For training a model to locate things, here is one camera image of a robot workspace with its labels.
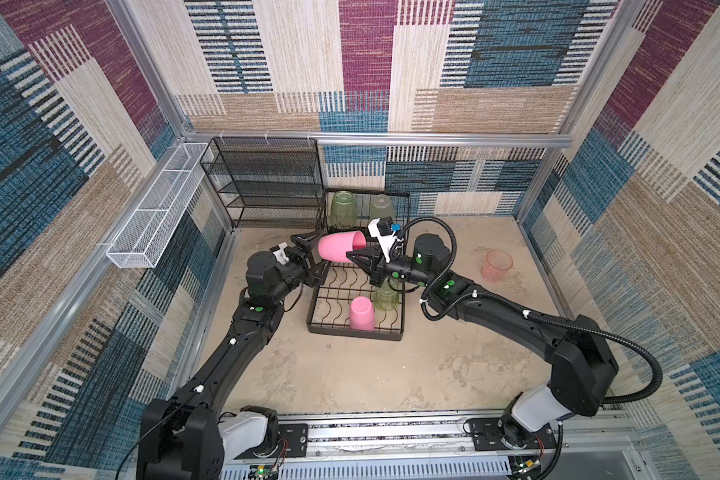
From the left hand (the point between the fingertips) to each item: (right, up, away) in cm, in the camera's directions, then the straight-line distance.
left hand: (330, 238), depth 73 cm
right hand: (+5, -5, -2) cm, 7 cm away
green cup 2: (+15, -17, +15) cm, 27 cm away
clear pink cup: (+56, -8, +36) cm, 67 cm away
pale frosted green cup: (+13, +9, +12) cm, 20 cm away
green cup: (+2, +9, +14) cm, 16 cm away
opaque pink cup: (+7, -20, +10) cm, 24 cm away
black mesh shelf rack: (-26, +22, +37) cm, 50 cm away
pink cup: (+1, -2, 0) cm, 2 cm away
